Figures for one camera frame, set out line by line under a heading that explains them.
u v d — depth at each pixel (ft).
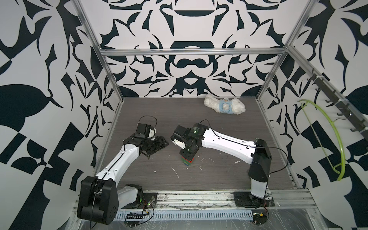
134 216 2.39
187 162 2.71
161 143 2.47
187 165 2.78
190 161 2.69
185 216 2.54
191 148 2.12
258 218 2.34
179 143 2.31
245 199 2.45
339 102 1.93
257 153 1.67
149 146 2.34
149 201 2.39
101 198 1.30
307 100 2.47
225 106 3.26
